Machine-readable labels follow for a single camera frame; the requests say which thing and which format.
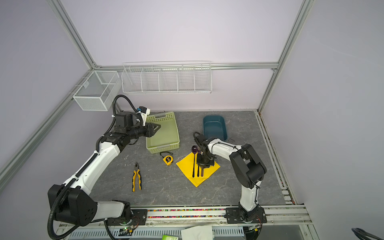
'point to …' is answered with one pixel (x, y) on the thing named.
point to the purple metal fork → (198, 167)
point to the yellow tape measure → (168, 159)
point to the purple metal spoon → (194, 150)
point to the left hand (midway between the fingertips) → (158, 127)
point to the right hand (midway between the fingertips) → (201, 167)
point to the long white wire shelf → (169, 77)
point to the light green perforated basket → (166, 138)
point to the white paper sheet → (202, 232)
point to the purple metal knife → (202, 171)
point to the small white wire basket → (98, 91)
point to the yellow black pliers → (136, 172)
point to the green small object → (168, 237)
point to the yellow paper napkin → (186, 164)
